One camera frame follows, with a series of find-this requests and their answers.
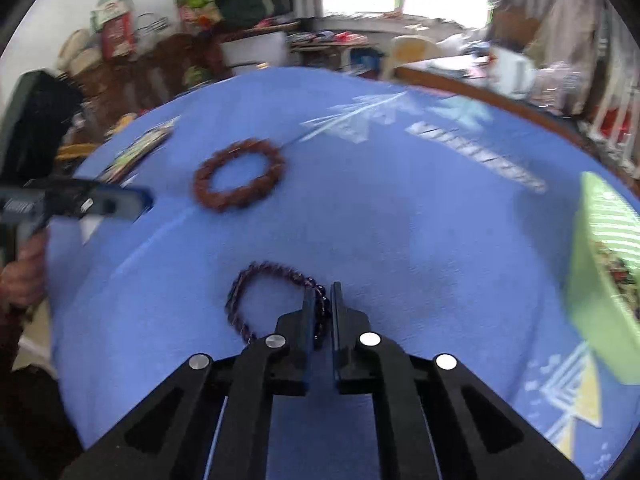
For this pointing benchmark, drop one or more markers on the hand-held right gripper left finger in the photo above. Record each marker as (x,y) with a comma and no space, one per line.
(307,332)

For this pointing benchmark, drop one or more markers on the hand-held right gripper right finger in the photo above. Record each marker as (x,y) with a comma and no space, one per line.
(338,332)

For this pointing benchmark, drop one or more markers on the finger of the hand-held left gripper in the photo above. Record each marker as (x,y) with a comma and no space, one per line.
(115,202)

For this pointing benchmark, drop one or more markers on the green plastic basket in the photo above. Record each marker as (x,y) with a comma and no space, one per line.
(595,280)

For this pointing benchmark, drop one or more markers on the pile of mixed jewelry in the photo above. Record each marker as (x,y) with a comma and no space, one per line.
(620,275)

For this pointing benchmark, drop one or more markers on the person's left hand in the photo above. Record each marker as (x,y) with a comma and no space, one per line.
(27,275)

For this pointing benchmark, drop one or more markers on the colourful printed packet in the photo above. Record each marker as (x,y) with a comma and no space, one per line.
(137,152)

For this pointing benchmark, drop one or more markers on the red and white packet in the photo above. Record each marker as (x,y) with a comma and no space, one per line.
(117,35)

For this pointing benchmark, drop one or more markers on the blue printed blanket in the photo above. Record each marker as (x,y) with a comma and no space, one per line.
(380,200)

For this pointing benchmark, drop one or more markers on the white plastic bucket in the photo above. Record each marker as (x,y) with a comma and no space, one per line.
(252,52)

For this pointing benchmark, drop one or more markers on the dark green bag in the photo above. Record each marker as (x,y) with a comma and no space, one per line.
(255,2)

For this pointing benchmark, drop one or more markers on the cream plastic chair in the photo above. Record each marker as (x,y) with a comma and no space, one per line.
(407,55)

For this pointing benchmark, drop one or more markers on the white jug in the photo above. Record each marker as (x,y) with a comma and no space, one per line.
(512,72)

